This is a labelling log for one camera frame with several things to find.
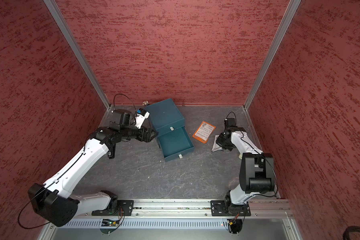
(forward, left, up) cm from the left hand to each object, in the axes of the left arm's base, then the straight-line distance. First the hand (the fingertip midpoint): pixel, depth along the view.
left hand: (150, 134), depth 75 cm
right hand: (+3, -40, -18) cm, 44 cm away
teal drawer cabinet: (+13, -6, -2) cm, 14 cm away
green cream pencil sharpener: (-2, -53, -21) cm, 57 cm away
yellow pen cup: (+30, +9, -7) cm, 32 cm away
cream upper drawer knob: (+8, -10, -6) cm, 14 cm away
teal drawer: (+2, -12, -13) cm, 18 cm away
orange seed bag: (+19, -32, -24) cm, 44 cm away
